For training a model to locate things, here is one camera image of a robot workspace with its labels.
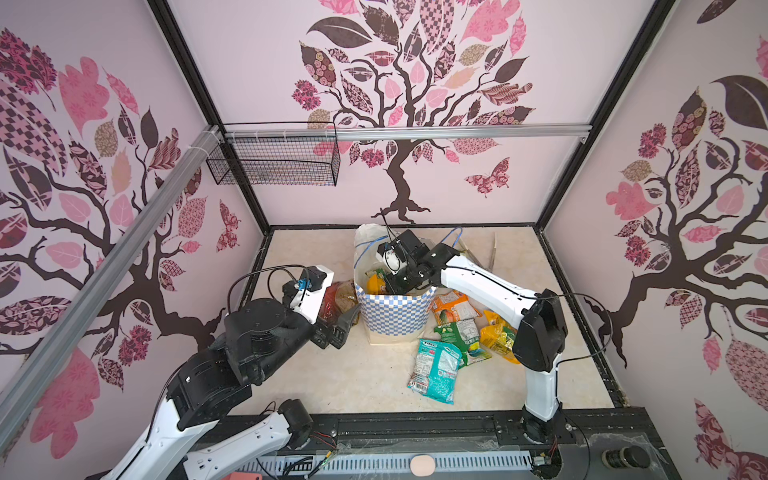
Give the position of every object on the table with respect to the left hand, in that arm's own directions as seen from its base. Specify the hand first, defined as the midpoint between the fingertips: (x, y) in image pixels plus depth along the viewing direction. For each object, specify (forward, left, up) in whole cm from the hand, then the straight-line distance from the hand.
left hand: (337, 300), depth 58 cm
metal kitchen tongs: (+39, -42, -35) cm, 67 cm away
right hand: (+17, -9, -20) cm, 28 cm away
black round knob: (-24, -62, -27) cm, 72 cm away
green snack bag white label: (+7, -33, -33) cm, 47 cm away
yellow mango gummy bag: (+16, -6, -19) cm, 26 cm away
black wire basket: (+56, +26, -2) cm, 62 cm away
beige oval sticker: (-24, -18, -35) cm, 47 cm away
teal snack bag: (-4, -23, -32) cm, 40 cm away
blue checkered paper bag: (+5, -11, -18) cm, 21 cm away
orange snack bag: (+16, -29, -31) cm, 46 cm away
